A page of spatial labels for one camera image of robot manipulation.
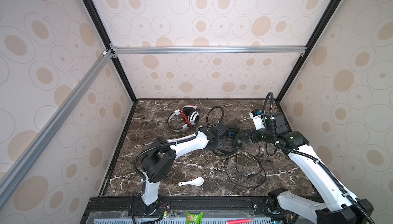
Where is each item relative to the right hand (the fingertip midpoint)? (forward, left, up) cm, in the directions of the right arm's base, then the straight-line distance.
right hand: (250, 130), depth 77 cm
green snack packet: (-35, +29, -18) cm, 49 cm away
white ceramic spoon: (-19, +27, -20) cm, 39 cm away
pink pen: (-36, +8, -21) cm, 42 cm away
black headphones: (+3, +10, -22) cm, 24 cm away
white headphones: (+21, +31, -12) cm, 39 cm away
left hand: (-1, +12, -13) cm, 18 cm away
